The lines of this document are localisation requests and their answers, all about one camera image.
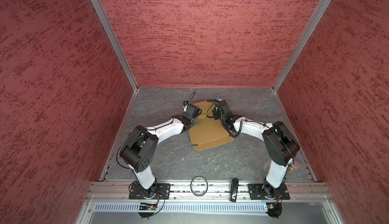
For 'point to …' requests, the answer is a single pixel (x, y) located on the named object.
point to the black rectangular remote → (234, 190)
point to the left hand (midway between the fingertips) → (192, 120)
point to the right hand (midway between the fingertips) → (216, 109)
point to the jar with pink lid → (296, 164)
